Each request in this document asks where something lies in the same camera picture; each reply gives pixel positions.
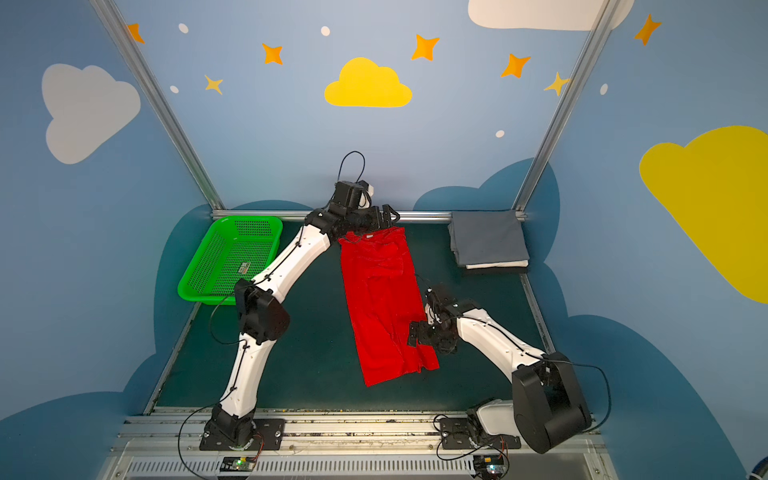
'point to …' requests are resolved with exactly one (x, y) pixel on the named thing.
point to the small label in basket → (244, 267)
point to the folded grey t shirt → (487, 236)
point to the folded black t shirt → (515, 271)
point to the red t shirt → (386, 299)
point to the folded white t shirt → (513, 264)
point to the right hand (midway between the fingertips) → (424, 340)
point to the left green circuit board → (238, 464)
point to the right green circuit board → (490, 466)
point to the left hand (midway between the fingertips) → (392, 218)
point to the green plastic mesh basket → (237, 248)
